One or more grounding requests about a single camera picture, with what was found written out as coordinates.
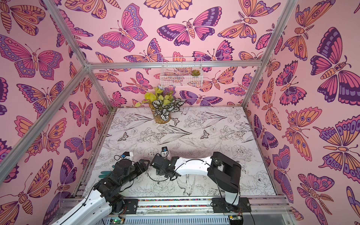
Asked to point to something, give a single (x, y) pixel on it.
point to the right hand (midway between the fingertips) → (164, 165)
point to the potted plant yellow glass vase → (163, 103)
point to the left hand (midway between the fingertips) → (148, 162)
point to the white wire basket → (184, 71)
